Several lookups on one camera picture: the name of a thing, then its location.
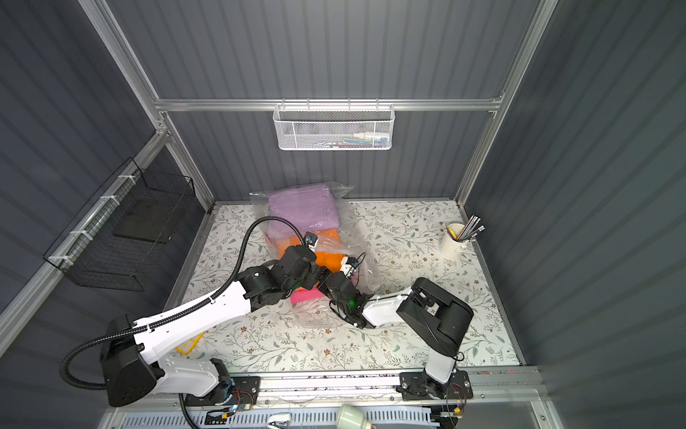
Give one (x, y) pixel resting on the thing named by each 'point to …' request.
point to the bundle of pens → (471, 229)
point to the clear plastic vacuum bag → (354, 241)
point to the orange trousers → (333, 261)
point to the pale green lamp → (351, 416)
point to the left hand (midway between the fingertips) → (313, 267)
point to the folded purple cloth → (309, 208)
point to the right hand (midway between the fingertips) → (317, 273)
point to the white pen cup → (449, 248)
